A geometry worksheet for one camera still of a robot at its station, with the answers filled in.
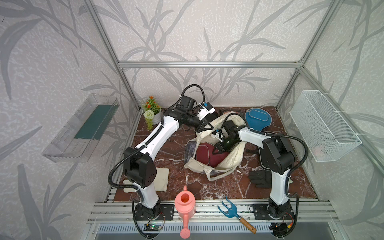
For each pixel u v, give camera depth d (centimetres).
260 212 73
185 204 66
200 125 69
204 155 89
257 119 108
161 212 73
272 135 57
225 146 84
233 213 74
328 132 63
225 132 85
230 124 83
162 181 84
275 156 53
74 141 65
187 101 65
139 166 45
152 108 102
